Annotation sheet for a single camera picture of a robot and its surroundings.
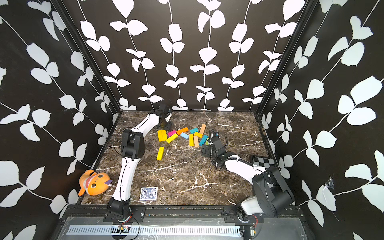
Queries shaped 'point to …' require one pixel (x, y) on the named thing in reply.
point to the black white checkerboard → (263, 162)
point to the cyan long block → (203, 140)
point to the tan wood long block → (196, 144)
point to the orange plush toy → (94, 183)
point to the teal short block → (192, 131)
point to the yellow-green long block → (172, 138)
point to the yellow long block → (160, 153)
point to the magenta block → (171, 133)
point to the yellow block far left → (159, 135)
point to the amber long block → (191, 140)
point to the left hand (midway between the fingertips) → (167, 124)
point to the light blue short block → (184, 135)
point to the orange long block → (183, 130)
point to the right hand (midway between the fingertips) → (208, 145)
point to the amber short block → (199, 135)
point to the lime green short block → (207, 143)
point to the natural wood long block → (203, 128)
